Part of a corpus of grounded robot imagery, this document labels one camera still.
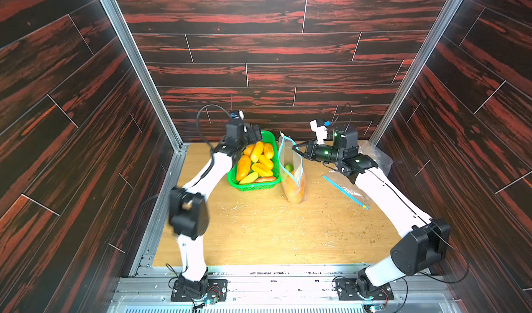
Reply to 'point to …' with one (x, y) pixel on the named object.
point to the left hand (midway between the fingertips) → (255, 129)
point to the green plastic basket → (269, 136)
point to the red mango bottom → (264, 179)
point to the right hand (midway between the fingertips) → (295, 145)
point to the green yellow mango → (289, 167)
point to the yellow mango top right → (269, 150)
